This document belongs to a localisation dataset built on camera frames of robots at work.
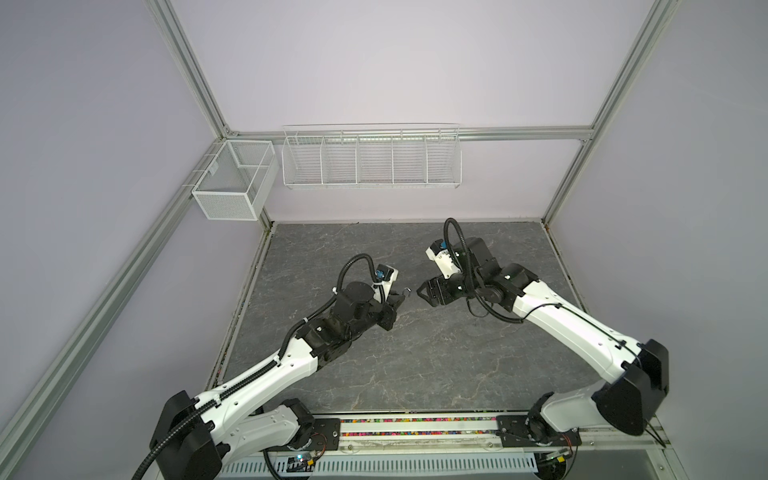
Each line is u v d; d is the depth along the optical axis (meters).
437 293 0.67
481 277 0.57
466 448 0.72
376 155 1.00
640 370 0.41
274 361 0.48
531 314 0.51
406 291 0.74
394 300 0.66
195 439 0.38
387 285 0.65
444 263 0.69
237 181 1.02
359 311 0.57
